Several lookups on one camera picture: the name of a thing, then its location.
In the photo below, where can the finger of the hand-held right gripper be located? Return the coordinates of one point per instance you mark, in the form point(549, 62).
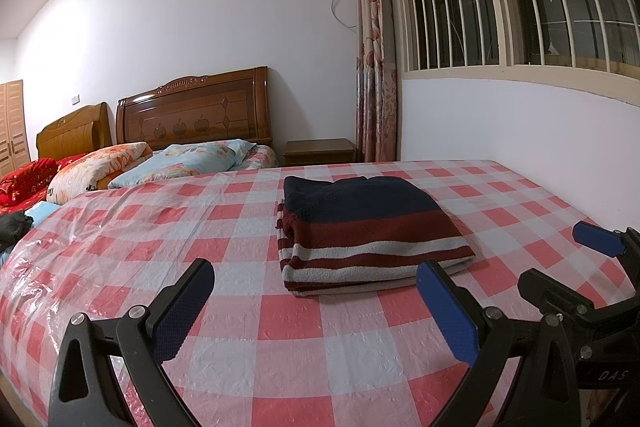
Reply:
point(597, 238)
point(550, 294)

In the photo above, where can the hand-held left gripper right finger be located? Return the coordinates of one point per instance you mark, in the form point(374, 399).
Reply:
point(450, 312)

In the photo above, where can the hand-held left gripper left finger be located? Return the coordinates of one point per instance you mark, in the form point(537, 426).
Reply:
point(185, 307)

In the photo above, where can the red grey striped sweater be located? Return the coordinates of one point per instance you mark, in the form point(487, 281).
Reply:
point(370, 232)

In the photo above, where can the pink checkered bed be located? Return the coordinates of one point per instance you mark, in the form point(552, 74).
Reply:
point(225, 232)

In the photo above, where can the light blue floral pillow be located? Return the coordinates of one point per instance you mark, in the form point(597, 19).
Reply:
point(180, 162)

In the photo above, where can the orange floral pillow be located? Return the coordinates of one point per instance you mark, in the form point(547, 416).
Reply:
point(90, 172)

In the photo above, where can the light blue cloth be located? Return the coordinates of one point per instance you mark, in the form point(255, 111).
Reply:
point(42, 212)

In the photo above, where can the dark cloth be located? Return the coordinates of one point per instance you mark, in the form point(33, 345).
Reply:
point(12, 229)

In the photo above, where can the dark wooden headboard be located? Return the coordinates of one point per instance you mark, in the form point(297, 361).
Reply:
point(200, 112)

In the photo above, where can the red floral blanket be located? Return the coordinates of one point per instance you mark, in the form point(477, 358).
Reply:
point(25, 182)

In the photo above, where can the wooden nightstand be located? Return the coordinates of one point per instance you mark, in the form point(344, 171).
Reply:
point(320, 152)

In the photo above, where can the light wooden headboard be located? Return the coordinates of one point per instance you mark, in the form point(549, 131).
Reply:
point(70, 132)

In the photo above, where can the wooden wardrobe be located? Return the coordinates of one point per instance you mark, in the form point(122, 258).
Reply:
point(12, 127)

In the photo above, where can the pink floral curtain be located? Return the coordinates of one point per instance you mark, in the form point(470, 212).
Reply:
point(375, 57)

